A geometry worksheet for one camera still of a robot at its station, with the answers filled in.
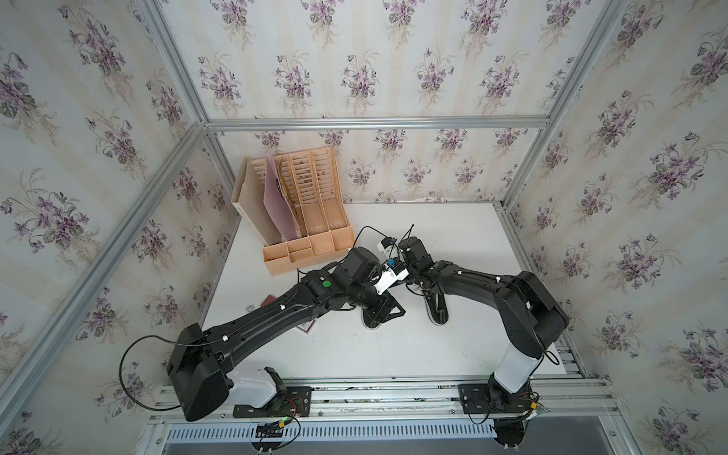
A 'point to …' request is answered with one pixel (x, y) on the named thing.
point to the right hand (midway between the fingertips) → (375, 276)
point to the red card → (306, 327)
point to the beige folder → (248, 201)
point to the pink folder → (279, 204)
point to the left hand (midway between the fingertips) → (401, 310)
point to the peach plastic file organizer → (311, 176)
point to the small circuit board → (273, 429)
